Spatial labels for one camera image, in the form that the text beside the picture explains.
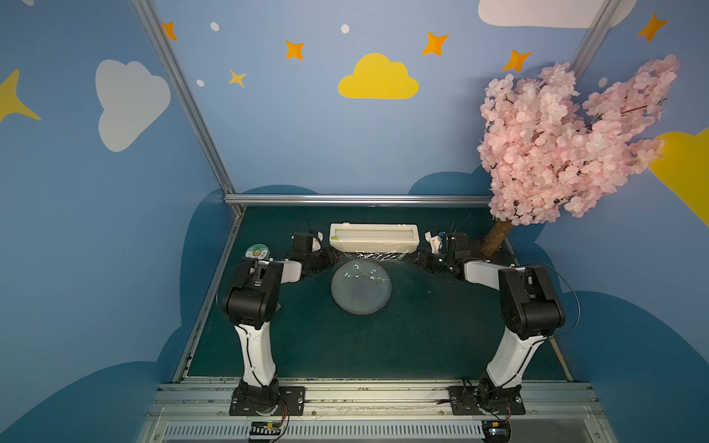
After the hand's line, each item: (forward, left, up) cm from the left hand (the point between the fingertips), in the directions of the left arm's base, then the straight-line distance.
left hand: (340, 252), depth 102 cm
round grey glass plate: (-12, -8, -4) cm, 15 cm away
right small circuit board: (-53, -46, -7) cm, 70 cm away
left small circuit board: (-54, +17, -7) cm, 57 cm away
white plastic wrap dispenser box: (+5, -13, +3) cm, 14 cm away
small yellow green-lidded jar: (-3, +29, +4) cm, 30 cm away
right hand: (-2, -27, +2) cm, 27 cm away
